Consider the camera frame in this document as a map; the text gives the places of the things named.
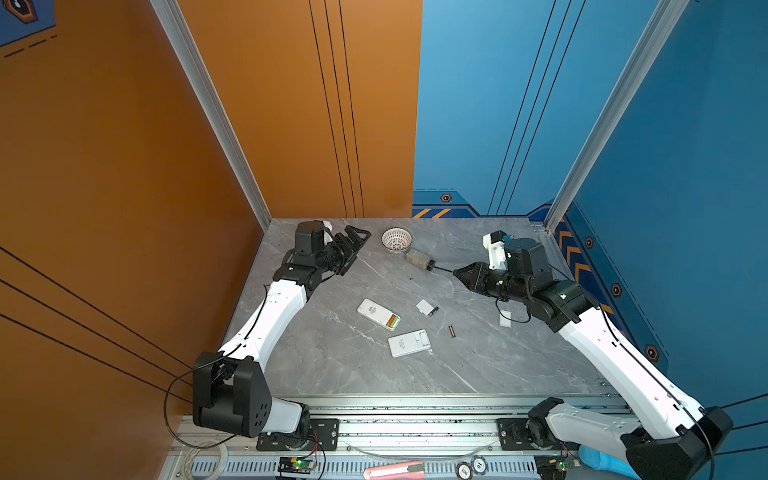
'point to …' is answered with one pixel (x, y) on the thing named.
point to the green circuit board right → (551, 467)
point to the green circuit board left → (295, 465)
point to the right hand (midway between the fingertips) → (454, 274)
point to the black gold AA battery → (433, 311)
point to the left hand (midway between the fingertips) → (367, 240)
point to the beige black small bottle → (420, 259)
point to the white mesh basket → (396, 239)
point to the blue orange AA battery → (452, 331)
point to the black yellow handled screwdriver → (431, 265)
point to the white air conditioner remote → (409, 343)
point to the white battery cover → (424, 307)
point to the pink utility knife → (411, 470)
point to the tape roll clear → (224, 463)
